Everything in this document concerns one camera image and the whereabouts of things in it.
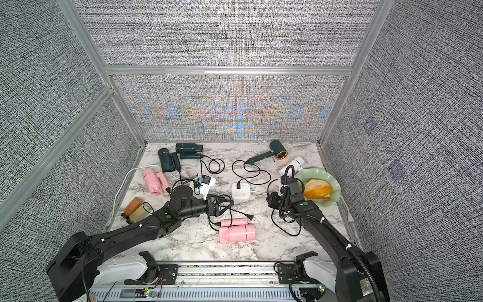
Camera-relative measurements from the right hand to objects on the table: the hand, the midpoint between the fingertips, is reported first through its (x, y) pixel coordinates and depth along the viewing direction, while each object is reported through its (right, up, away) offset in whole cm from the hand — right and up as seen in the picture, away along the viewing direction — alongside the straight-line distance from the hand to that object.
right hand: (268, 194), depth 84 cm
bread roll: (+24, +2, +5) cm, 24 cm away
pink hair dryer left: (-56, +4, +11) cm, 57 cm away
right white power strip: (-12, -2, +8) cm, 14 cm away
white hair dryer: (+18, +13, +19) cm, 29 cm away
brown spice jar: (-64, -7, +4) cm, 64 cm away
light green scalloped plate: (+29, +8, +14) cm, 33 cm away
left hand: (-16, -1, -11) cm, 19 cm away
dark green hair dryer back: (-43, +21, +26) cm, 54 cm away
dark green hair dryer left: (-52, +14, +22) cm, 59 cm away
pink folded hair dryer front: (-15, -15, -5) cm, 21 cm away
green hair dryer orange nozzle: (+9, +21, +25) cm, 34 cm away
